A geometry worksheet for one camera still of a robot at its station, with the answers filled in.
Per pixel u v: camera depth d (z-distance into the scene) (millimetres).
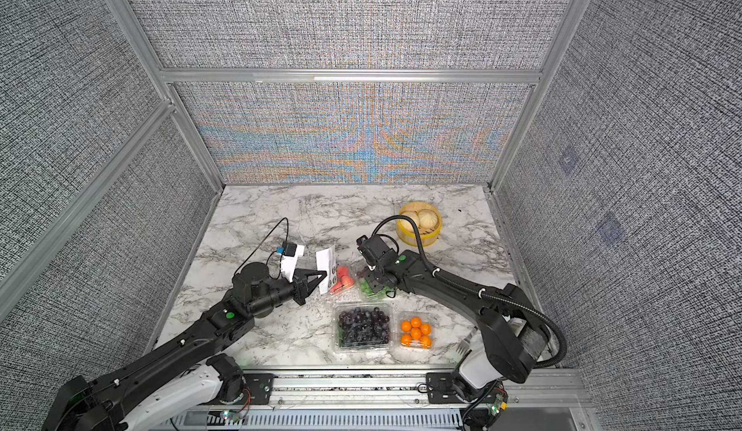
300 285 655
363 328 779
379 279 615
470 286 482
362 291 864
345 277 899
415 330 805
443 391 731
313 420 701
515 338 442
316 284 731
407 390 747
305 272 683
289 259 665
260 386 734
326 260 737
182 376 551
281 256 661
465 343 800
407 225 1002
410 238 994
